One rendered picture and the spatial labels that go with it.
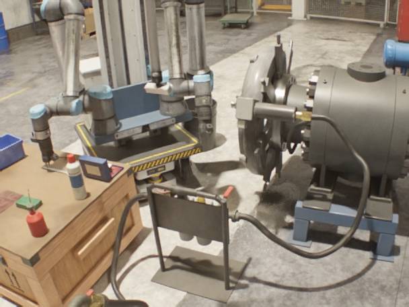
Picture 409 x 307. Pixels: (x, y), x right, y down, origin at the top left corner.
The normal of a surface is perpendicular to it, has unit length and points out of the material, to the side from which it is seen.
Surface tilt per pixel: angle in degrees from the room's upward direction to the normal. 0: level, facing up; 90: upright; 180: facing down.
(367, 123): 67
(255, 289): 0
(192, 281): 0
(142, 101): 90
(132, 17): 90
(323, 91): 40
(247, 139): 91
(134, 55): 90
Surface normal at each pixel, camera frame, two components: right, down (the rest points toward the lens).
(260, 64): -0.25, -0.54
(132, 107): 0.50, 0.38
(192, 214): -0.39, 0.44
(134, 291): -0.04, -0.89
